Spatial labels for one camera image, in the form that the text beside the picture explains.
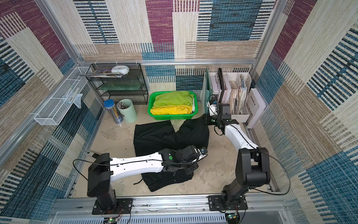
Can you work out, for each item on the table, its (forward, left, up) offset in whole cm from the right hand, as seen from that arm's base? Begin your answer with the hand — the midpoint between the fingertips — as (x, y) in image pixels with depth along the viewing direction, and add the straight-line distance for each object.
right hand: (202, 115), depth 90 cm
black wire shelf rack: (+31, +59, +4) cm, 67 cm away
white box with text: (+5, -35, +3) cm, 35 cm away
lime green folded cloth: (+21, +11, -5) cm, 24 cm away
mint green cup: (+10, +51, -3) cm, 52 cm away
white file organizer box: (+15, -20, +9) cm, 26 cm away
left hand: (-27, +6, -6) cm, 28 cm away
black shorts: (-5, +34, -19) cm, 39 cm away
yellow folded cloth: (+11, +21, -7) cm, 24 cm away
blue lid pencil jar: (+8, +61, +2) cm, 61 cm away
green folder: (+8, -3, +13) cm, 16 cm away
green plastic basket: (+13, +3, -10) cm, 16 cm away
